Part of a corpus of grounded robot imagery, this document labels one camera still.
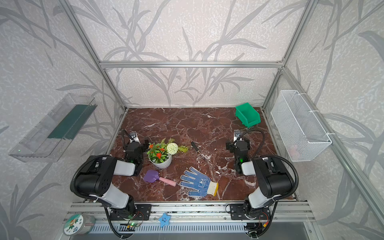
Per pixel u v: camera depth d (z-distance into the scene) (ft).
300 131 2.06
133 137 2.59
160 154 2.56
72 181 1.48
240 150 2.31
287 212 2.47
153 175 2.77
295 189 1.45
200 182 2.71
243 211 2.41
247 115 3.57
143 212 2.40
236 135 2.64
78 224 2.11
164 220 2.32
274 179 1.50
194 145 3.17
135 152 2.32
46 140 2.10
